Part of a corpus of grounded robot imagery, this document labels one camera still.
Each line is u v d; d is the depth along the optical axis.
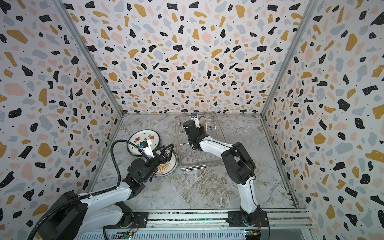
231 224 0.73
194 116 0.82
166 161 0.72
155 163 0.70
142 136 1.06
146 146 0.70
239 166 0.52
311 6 0.71
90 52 0.86
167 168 0.90
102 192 0.51
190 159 0.95
